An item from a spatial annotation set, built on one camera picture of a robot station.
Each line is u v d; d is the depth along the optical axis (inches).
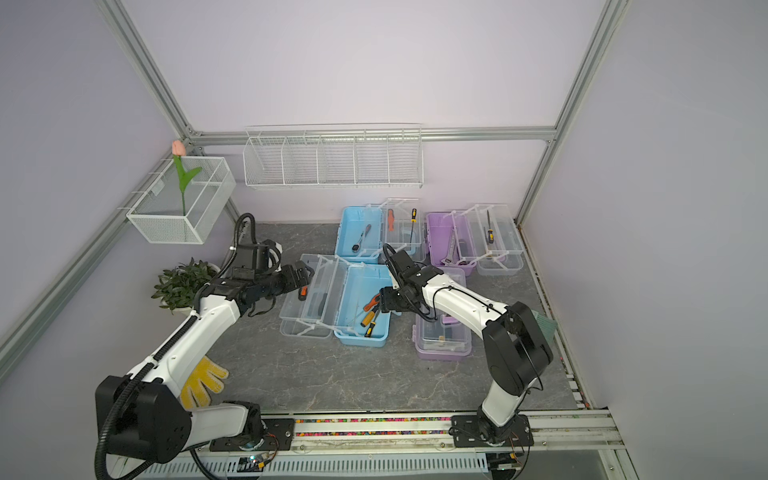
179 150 33.3
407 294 24.8
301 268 29.8
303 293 34.0
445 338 31.7
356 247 44.0
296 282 29.3
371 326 36.0
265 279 27.9
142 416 15.4
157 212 31.0
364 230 50.3
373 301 37.9
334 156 39.0
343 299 35.9
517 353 18.0
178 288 31.5
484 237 39.1
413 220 42.1
